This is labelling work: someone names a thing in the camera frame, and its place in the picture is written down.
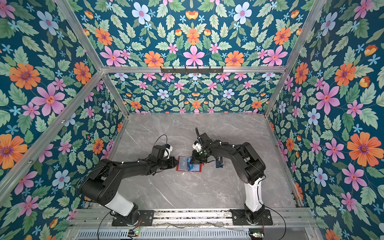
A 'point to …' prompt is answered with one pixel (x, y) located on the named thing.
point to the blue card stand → (220, 161)
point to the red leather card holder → (182, 165)
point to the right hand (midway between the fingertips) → (193, 159)
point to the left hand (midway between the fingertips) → (180, 161)
